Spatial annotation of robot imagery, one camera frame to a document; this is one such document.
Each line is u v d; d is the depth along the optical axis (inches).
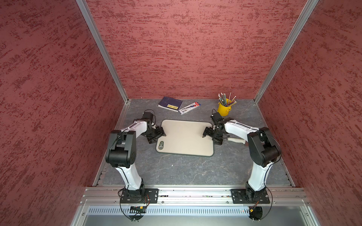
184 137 37.3
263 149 20.0
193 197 29.9
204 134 34.5
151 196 29.2
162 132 34.4
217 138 33.3
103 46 34.3
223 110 42.1
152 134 32.6
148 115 32.1
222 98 41.8
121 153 19.2
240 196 29.1
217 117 31.4
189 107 44.7
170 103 46.4
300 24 30.5
